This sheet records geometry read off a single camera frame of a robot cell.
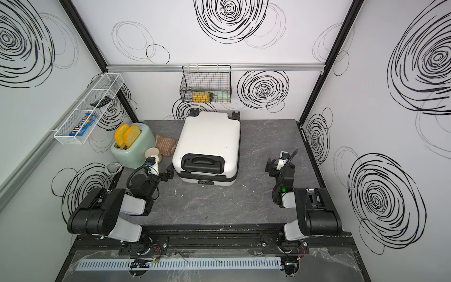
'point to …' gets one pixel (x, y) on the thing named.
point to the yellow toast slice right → (131, 134)
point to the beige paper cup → (154, 151)
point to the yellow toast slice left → (120, 134)
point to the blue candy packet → (90, 120)
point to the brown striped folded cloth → (165, 145)
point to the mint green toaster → (134, 157)
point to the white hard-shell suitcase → (207, 151)
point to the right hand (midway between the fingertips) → (281, 160)
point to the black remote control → (104, 101)
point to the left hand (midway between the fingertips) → (164, 160)
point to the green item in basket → (221, 96)
